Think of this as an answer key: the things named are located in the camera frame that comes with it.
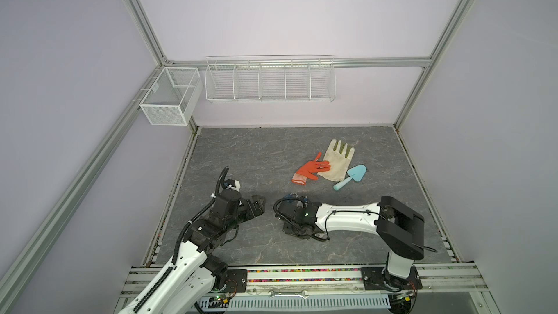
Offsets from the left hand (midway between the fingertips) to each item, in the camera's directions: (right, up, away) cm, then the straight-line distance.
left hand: (256, 206), depth 77 cm
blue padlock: (+13, 0, +16) cm, 21 cm away
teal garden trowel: (+44, +8, +24) cm, 51 cm away
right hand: (+11, -12, +7) cm, 18 cm away
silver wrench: (+14, -27, -6) cm, 32 cm away
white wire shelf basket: (+4, +53, +21) cm, 57 cm away
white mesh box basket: (-45, +46, +27) cm, 69 cm away
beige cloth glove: (+36, +14, +28) cm, 48 cm away
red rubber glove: (+20, +10, +22) cm, 32 cm away
